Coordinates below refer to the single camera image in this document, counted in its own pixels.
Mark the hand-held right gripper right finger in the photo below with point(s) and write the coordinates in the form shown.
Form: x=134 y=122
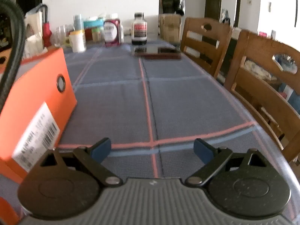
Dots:
x=203 y=151

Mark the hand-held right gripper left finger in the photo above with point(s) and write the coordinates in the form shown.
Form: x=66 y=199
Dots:
x=100 y=151

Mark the orange cardboard box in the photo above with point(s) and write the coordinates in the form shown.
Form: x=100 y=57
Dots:
x=35 y=86

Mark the blue plaid tablecloth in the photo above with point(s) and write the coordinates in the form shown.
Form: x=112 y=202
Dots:
x=187 y=98

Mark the wooden chair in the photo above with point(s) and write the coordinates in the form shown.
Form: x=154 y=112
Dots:
x=199 y=37
x=253 y=58

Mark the dark phone red case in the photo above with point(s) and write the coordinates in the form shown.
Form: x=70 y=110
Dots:
x=157 y=51

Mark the white cup yellow lid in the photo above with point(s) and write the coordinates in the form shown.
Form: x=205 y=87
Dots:
x=77 y=42

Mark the small jar green lid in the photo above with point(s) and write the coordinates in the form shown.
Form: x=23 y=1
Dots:
x=96 y=35

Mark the purple supplement bottle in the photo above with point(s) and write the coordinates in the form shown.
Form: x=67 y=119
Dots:
x=112 y=34

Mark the clear glass mug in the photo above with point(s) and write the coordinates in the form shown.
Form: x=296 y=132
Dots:
x=58 y=37

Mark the dark bottle white label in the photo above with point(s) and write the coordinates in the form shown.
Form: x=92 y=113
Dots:
x=139 y=31

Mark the teal food container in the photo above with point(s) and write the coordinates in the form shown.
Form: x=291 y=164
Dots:
x=93 y=24

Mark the brown cardboard carton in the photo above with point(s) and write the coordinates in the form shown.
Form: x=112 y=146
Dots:
x=170 y=28

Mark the white paper bag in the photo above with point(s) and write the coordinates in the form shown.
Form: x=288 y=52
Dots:
x=32 y=42

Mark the red folded umbrella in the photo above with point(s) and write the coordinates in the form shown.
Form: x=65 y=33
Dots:
x=46 y=32

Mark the grey-blue thermos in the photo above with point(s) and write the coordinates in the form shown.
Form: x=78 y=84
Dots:
x=78 y=22

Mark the black hanging handbag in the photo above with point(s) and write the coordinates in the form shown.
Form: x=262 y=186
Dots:
x=225 y=18

